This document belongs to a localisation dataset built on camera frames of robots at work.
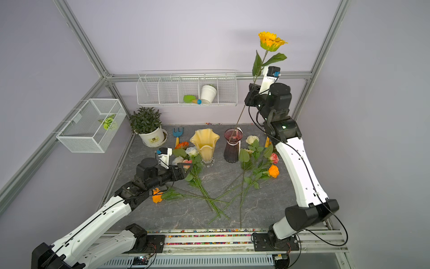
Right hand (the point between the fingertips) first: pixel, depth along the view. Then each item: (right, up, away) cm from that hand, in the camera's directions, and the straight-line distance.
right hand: (250, 83), depth 63 cm
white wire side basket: (-75, -16, +18) cm, 78 cm away
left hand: (-26, -34, +11) cm, 45 cm away
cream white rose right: (+8, -21, +45) cm, 50 cm away
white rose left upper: (-29, -28, +36) cm, 54 cm away
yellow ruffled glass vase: (-19, -22, +28) cm, 40 cm away
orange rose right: (+18, -39, +30) cm, 53 cm away
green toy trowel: (-30, +3, +35) cm, 46 cm away
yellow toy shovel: (+19, -23, +45) cm, 54 cm away
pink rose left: (-32, -34, +34) cm, 57 cm away
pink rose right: (+20, -32, +34) cm, 51 cm away
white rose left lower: (-36, -33, +33) cm, 59 cm away
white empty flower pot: (-18, +4, +29) cm, 34 cm away
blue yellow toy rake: (-42, -18, +51) cm, 69 cm away
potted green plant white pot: (-54, -12, +33) cm, 65 cm away
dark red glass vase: (-5, -28, +30) cm, 41 cm away
